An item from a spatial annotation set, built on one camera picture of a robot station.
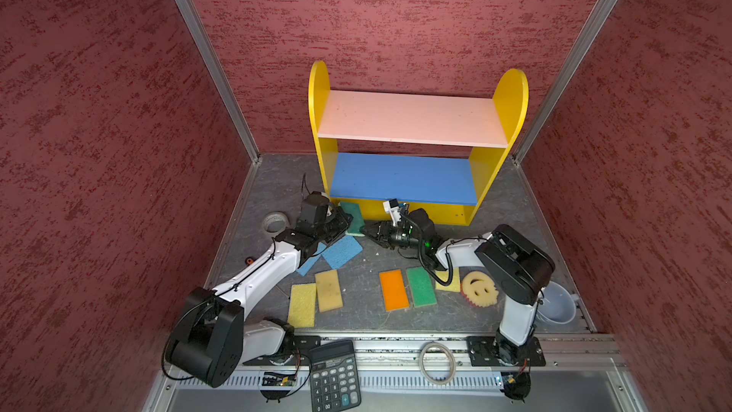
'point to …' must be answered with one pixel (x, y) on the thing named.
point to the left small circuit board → (272, 379)
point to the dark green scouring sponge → (355, 226)
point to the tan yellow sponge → (329, 290)
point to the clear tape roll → (275, 222)
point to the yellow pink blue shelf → (429, 154)
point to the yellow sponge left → (302, 306)
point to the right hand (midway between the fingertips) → (359, 238)
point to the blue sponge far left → (309, 263)
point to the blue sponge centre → (342, 251)
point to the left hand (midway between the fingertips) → (354, 221)
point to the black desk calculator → (335, 383)
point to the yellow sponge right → (455, 285)
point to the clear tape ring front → (452, 359)
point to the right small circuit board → (510, 379)
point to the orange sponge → (395, 294)
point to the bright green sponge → (422, 286)
